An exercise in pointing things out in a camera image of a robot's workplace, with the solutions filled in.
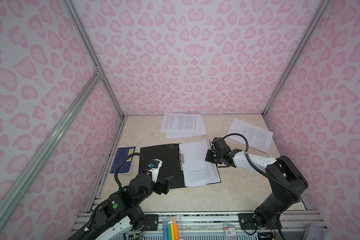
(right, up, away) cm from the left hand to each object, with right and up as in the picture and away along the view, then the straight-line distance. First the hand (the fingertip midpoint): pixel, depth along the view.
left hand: (165, 171), depth 71 cm
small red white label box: (+30, -27, -1) cm, 40 cm away
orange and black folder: (0, +7, -7) cm, 10 cm away
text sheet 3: (+61, +14, +36) cm, 72 cm away
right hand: (+21, +4, +20) cm, 30 cm away
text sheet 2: (+6, +25, +47) cm, 53 cm away
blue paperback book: (-34, +3, +30) cm, 45 cm away
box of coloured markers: (+2, -26, 0) cm, 27 cm away
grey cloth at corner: (+68, -27, -2) cm, 73 cm away
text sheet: (+17, -5, +20) cm, 26 cm away
